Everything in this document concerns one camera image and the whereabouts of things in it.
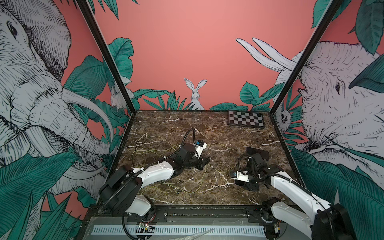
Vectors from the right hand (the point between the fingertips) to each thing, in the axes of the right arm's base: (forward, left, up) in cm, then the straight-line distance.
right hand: (243, 174), depth 85 cm
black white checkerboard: (+44, -11, -1) cm, 46 cm away
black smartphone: (-9, -1, +8) cm, 12 cm away
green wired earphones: (-9, +30, -2) cm, 32 cm away
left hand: (+5, +19, +9) cm, 22 cm away
